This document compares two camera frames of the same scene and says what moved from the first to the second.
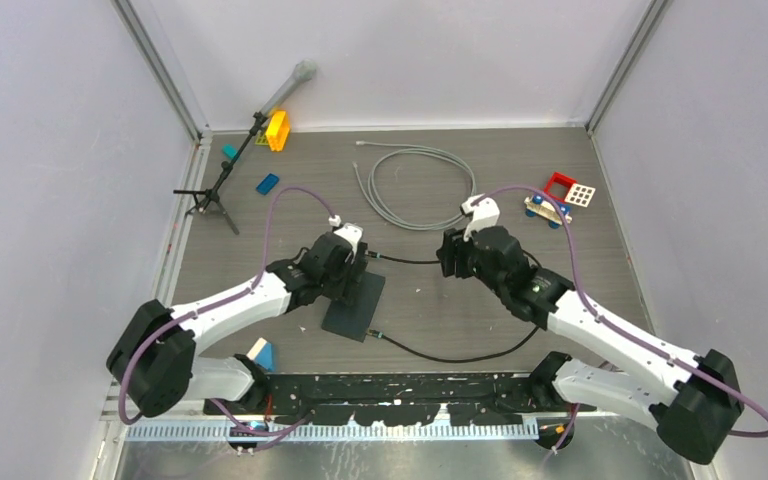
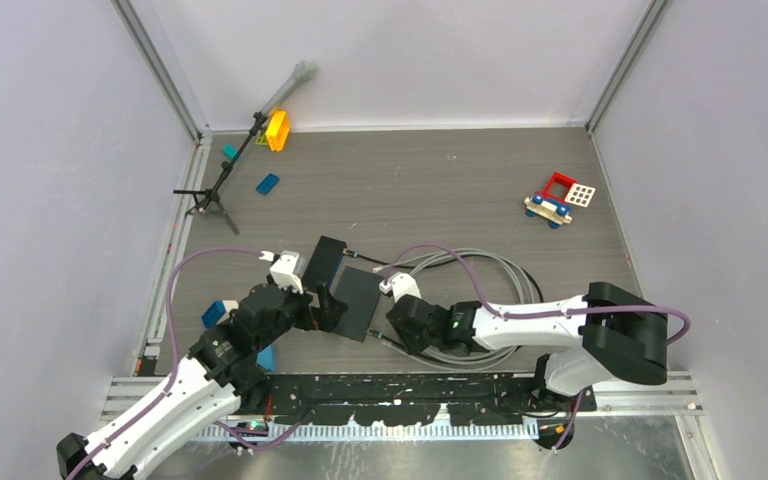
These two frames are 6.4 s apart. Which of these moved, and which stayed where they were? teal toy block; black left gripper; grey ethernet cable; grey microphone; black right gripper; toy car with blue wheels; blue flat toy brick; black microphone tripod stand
Moved: black right gripper; black left gripper; grey ethernet cable
Stayed: teal toy block; grey microphone; black microphone tripod stand; blue flat toy brick; toy car with blue wheels
